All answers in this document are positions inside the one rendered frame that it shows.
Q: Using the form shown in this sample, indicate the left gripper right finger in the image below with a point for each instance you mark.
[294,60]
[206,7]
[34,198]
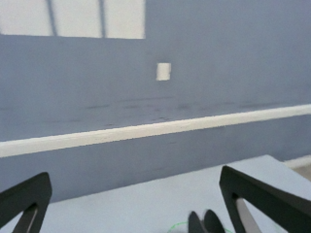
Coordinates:
[289,211]

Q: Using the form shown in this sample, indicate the black cable reel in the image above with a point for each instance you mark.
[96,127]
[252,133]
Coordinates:
[212,223]

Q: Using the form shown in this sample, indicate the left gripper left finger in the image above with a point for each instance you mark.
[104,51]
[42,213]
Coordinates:
[32,197]

